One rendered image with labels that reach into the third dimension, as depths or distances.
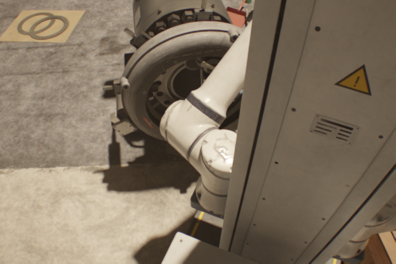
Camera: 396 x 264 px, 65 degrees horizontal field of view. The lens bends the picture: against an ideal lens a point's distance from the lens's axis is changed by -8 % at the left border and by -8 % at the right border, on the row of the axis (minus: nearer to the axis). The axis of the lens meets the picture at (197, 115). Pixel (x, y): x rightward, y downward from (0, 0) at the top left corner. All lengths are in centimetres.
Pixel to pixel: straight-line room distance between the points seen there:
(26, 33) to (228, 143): 280
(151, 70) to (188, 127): 42
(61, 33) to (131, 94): 194
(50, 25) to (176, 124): 259
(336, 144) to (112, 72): 231
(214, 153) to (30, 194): 147
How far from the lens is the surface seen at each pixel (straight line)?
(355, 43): 49
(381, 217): 106
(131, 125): 174
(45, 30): 350
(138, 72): 146
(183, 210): 196
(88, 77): 277
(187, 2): 177
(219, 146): 104
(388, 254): 157
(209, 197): 118
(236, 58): 112
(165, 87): 170
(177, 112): 114
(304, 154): 67
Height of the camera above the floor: 178
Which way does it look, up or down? 49 degrees down
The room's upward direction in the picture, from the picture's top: straight up
